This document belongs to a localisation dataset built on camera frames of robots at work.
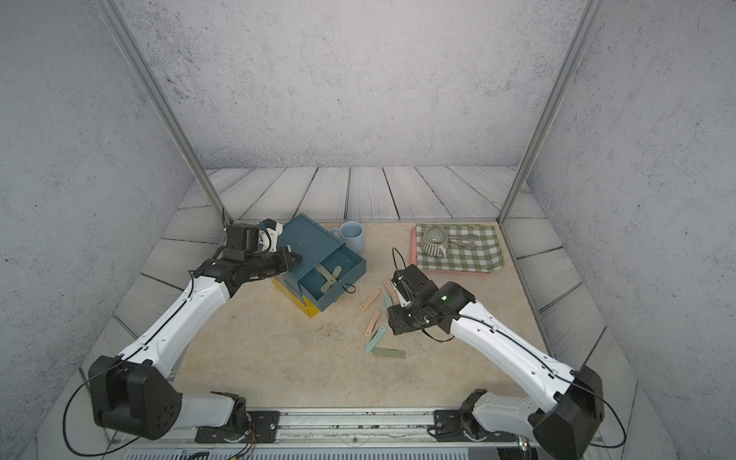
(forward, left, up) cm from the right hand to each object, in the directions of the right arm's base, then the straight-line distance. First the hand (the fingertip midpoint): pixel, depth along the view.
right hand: (399, 321), depth 75 cm
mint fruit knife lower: (+2, +7, -16) cm, 18 cm away
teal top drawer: (+14, +13, +5) cm, 19 cm away
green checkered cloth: (+38, -24, -16) cm, 48 cm away
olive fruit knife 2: (+14, +20, 0) cm, 24 cm away
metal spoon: (+43, -27, -17) cm, 53 cm away
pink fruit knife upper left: (+15, +8, -16) cm, 23 cm away
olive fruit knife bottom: (-2, +2, -17) cm, 18 cm away
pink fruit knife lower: (+6, +8, -16) cm, 19 cm away
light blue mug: (+41, +16, -12) cm, 46 cm away
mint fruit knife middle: (+15, +2, -16) cm, 22 cm away
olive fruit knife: (+15, +18, 0) cm, 24 cm away
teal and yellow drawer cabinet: (+22, +24, +5) cm, 33 cm away
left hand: (+16, +25, +7) cm, 31 cm away
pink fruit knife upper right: (+18, +1, -16) cm, 24 cm away
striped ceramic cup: (+40, -15, -14) cm, 45 cm away
